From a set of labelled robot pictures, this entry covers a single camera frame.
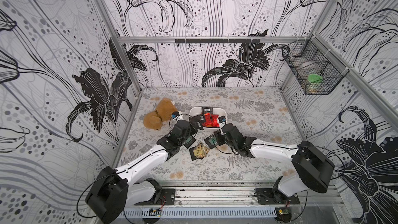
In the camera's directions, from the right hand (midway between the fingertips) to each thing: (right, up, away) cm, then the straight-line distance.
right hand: (217, 130), depth 88 cm
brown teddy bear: (-32, +12, +5) cm, 35 cm away
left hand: (-11, +3, -4) cm, 12 cm away
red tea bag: (-5, +5, +7) cm, 10 cm away
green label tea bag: (-3, -7, +5) cm, 9 cm away
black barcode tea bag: (-7, +11, +12) cm, 18 cm away
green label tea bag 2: (-17, -8, +5) cm, 19 cm away
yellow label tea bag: (-11, -12, 0) cm, 16 cm away
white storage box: (-12, +11, +13) cm, 21 cm away
